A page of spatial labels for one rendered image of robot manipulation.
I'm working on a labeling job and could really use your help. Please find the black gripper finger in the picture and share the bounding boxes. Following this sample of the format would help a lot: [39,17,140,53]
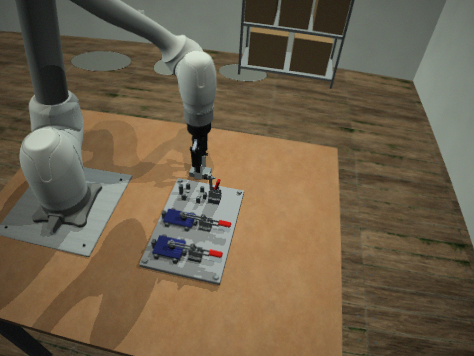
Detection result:
[190,137,205,179]
[202,134,208,167]

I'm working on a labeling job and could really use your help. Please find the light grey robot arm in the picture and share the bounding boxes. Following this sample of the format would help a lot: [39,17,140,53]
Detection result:
[15,0,217,234]

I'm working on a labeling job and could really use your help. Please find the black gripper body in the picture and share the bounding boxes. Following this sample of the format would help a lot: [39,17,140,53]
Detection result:
[187,123,211,146]

